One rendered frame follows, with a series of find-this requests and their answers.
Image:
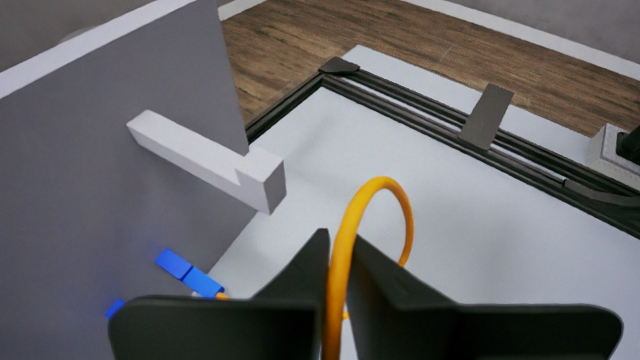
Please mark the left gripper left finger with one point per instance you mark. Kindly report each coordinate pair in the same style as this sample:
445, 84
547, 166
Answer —
282, 321

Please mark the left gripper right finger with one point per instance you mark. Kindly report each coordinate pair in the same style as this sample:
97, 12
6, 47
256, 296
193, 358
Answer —
394, 315

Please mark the yellow patch cord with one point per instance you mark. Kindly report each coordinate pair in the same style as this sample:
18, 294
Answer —
333, 315

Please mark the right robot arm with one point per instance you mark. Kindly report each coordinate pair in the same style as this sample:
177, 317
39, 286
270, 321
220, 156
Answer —
628, 145

